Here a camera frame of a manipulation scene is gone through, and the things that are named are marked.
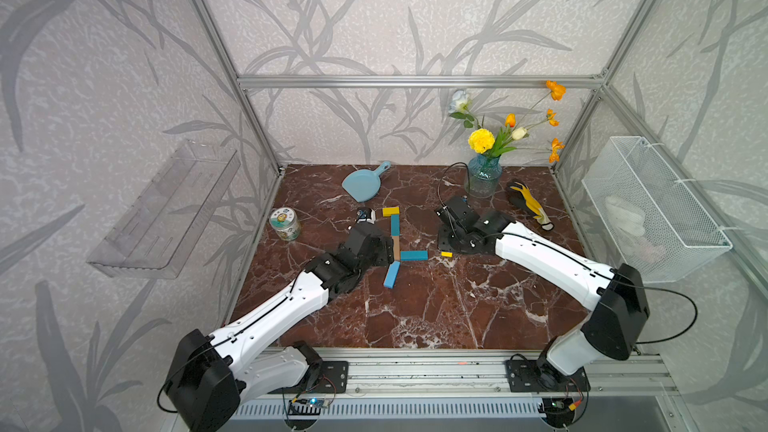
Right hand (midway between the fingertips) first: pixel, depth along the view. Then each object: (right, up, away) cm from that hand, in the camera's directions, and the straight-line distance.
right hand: (441, 240), depth 83 cm
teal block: (-13, +2, +19) cm, 24 cm away
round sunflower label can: (-49, +4, +12) cm, 50 cm away
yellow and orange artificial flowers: (+14, +29, +5) cm, 33 cm away
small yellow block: (-16, +7, +24) cm, 30 cm away
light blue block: (-14, -12, +8) cm, 21 cm away
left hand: (-16, 0, -2) cm, 16 cm away
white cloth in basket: (+47, +7, -7) cm, 48 cm away
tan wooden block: (-13, -4, +13) cm, 19 cm away
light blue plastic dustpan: (-26, +17, +34) cm, 46 cm away
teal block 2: (-7, -7, +13) cm, 17 cm away
